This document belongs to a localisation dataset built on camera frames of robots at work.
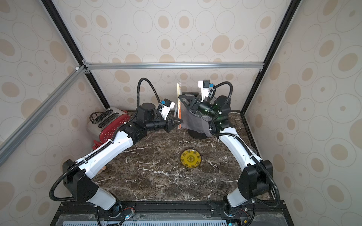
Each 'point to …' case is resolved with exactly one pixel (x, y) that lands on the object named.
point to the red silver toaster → (102, 125)
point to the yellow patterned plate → (191, 158)
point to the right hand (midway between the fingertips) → (187, 96)
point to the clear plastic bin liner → (189, 120)
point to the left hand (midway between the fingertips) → (185, 121)
